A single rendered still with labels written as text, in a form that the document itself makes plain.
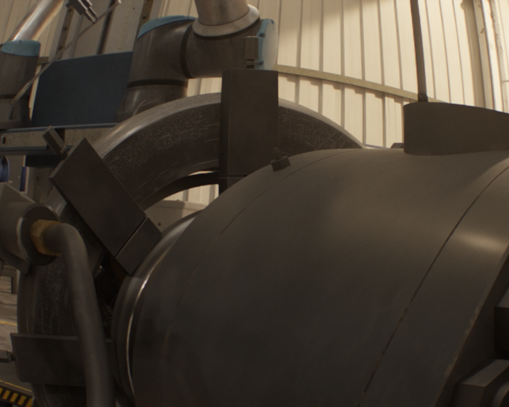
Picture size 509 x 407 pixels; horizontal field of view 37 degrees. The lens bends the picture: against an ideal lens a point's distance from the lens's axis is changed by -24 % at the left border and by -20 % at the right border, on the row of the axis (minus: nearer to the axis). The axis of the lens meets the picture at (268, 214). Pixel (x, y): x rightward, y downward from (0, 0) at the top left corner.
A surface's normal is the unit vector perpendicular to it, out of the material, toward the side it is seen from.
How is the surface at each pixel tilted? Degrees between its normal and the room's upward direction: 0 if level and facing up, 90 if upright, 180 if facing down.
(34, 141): 90
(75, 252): 42
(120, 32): 90
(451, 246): 50
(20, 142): 90
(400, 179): 33
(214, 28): 95
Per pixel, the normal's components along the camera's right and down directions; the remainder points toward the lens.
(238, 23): 0.22, -0.11
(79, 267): 0.18, -0.70
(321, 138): 0.51, 0.02
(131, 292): -0.74, -0.49
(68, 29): -0.11, -0.02
